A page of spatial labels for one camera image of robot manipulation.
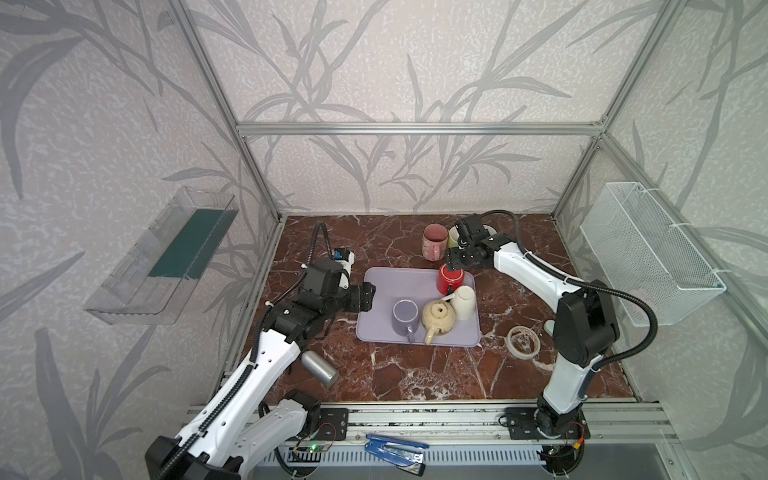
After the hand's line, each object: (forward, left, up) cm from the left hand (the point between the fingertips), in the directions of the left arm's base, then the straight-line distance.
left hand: (366, 279), depth 75 cm
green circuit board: (-34, +11, -21) cm, 42 cm away
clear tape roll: (-8, -45, -22) cm, 51 cm away
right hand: (+16, -26, -9) cm, 33 cm away
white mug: (+1, -27, -13) cm, 30 cm away
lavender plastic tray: (+11, -15, -21) cm, 28 cm away
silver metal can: (-17, +13, -19) cm, 29 cm away
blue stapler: (-36, -9, -19) cm, 41 cm away
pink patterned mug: (+22, -20, -12) cm, 32 cm away
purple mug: (-4, -10, -14) cm, 18 cm away
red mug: (+8, -24, -15) cm, 29 cm away
